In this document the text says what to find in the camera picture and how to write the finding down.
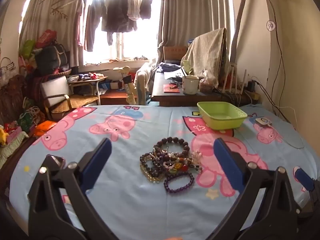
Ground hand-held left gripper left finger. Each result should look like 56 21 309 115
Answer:
27 137 118 240

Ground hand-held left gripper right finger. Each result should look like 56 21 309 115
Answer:
213 137 301 240

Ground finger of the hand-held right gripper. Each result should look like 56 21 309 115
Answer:
294 165 320 215

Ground brown wooden bead bracelet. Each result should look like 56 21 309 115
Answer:
153 136 190 161

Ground purple bead bracelet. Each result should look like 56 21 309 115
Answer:
164 172 195 193

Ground pile of mixed jewelry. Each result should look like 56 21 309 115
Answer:
139 145 203 184

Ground green plastic basket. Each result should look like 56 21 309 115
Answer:
197 101 248 130

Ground cartoon pig printed bedsheet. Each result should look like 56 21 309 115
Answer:
9 104 320 240

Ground orange packet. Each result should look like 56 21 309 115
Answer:
34 120 58 137

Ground low wooden cabinet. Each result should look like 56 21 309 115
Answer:
100 90 137 105

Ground yellow power strip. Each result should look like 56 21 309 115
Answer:
244 90 260 100

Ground white router with antennas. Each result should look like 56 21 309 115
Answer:
222 64 247 95

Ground clear bag of snacks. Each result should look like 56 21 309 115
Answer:
199 69 220 93

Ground wooden toy figure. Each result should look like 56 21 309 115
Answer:
113 66 137 105

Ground small wooden table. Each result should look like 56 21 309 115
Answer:
67 76 108 105

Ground white enamel mug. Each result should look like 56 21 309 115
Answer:
182 75 200 95

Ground wooden armchair with white cushion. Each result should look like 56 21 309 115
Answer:
40 75 99 120

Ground green frilled cloth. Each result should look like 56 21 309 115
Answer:
0 131 29 165

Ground pile of small toys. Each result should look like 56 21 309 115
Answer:
77 72 104 80

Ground dark wooden desk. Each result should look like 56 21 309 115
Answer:
151 71 260 107

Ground chair with white cloth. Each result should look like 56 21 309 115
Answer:
134 62 157 105

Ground wicker basket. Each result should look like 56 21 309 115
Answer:
41 69 72 78

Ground yellow plush toy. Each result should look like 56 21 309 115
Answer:
0 127 9 145

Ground white paper sheet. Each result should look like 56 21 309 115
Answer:
164 71 187 80

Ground dark carved wooden furniture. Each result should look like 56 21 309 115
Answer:
0 75 25 125

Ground grey draped cloth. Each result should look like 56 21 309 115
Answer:
181 27 232 88

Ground blue clothes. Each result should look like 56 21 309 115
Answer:
158 61 182 73

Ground black duffel bag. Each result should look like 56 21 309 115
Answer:
35 44 70 72

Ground cardboard box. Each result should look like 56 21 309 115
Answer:
163 45 188 60

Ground window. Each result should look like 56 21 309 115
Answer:
82 0 163 65

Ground green bag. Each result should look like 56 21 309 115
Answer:
21 39 35 58

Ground red bag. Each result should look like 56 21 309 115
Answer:
36 29 57 48

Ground grey hanging garment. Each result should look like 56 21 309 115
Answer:
84 0 108 53

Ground pink hanging garment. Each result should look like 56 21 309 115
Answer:
75 0 85 47

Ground grey pole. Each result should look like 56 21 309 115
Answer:
231 0 250 63

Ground dark hanging jacket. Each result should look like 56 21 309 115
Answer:
101 0 138 33

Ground beige curtain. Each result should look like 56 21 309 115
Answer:
157 0 237 60
19 0 92 67

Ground white hanging cloth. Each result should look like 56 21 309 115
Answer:
126 0 143 22

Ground small dark hanging garment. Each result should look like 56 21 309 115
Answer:
139 0 152 20

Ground white rope bundle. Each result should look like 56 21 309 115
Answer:
20 106 45 125

